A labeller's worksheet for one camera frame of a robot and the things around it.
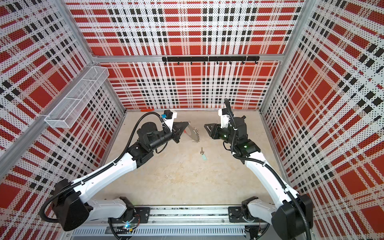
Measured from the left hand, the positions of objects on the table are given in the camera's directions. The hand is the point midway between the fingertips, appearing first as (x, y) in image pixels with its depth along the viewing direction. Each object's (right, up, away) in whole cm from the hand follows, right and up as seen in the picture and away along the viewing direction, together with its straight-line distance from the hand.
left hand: (187, 124), depth 70 cm
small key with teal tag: (+8, -21, +26) cm, 34 cm away
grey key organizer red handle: (+3, -4, +2) cm, 5 cm away
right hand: (+9, -1, +3) cm, 10 cm away
